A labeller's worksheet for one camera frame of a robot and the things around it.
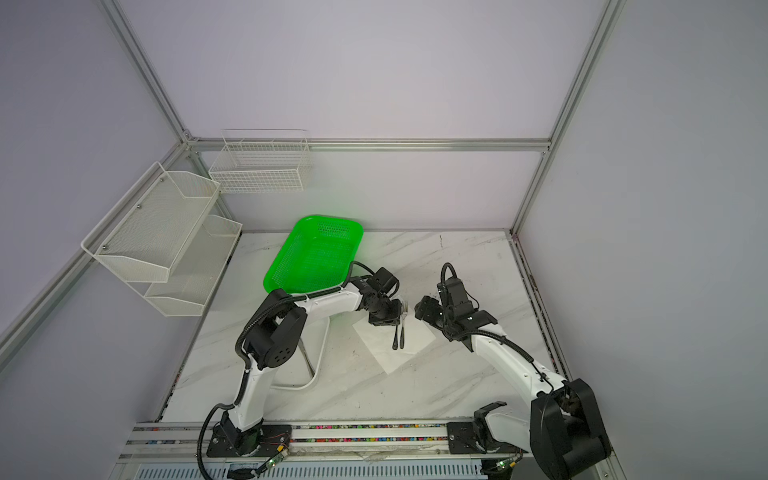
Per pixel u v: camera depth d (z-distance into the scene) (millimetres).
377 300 755
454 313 649
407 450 732
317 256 1133
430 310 765
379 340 908
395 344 905
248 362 558
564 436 398
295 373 833
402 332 925
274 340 538
